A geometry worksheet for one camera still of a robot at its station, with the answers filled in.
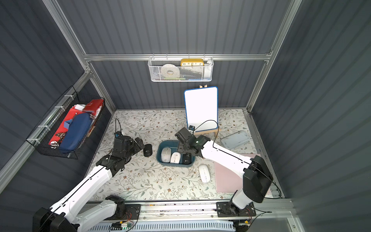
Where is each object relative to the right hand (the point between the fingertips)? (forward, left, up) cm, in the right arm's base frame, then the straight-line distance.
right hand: (184, 145), depth 82 cm
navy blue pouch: (-2, +51, +16) cm, 54 cm away
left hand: (0, +28, +1) cm, 28 cm away
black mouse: (+3, +24, -12) cm, 27 cm away
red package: (+15, +51, +16) cm, 56 cm away
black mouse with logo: (-2, -1, -14) cm, 14 cm away
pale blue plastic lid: (+11, -34, -10) cm, 37 cm away
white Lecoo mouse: (-2, +6, -12) cm, 14 cm away
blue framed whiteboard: (+21, -11, +9) cm, 25 cm away
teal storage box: (+8, +8, -15) cm, 18 cm away
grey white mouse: (0, +12, -12) cm, 17 cm away
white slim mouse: (-12, -12, -13) cm, 21 cm away
